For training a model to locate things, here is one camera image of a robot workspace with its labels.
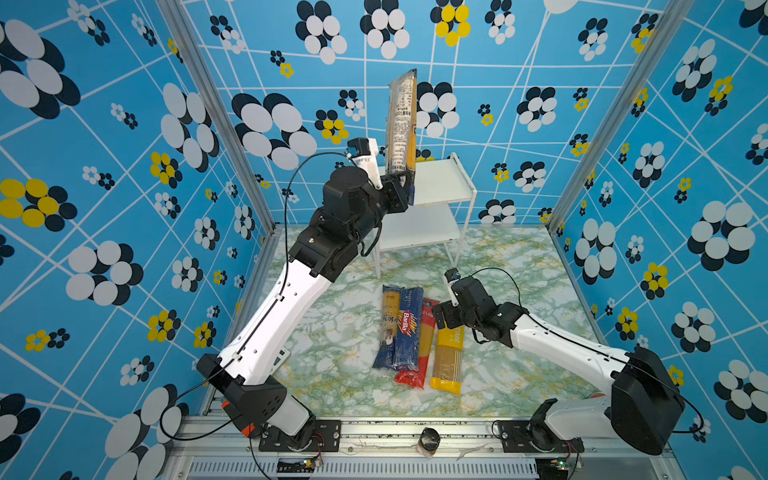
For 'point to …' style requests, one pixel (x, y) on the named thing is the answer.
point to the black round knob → (428, 442)
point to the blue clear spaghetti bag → (390, 313)
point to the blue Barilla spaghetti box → (411, 302)
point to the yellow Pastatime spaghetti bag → (448, 355)
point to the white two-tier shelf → (443, 198)
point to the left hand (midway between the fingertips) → (407, 171)
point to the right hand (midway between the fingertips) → (448, 304)
